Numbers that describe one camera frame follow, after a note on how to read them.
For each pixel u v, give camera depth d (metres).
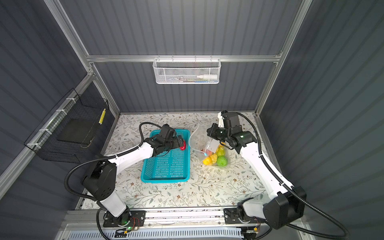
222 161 0.87
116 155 0.50
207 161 0.85
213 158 0.88
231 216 0.73
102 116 0.83
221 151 0.91
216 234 0.77
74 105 0.77
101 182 0.46
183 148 0.97
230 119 0.56
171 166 0.91
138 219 0.72
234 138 0.54
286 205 0.38
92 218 0.76
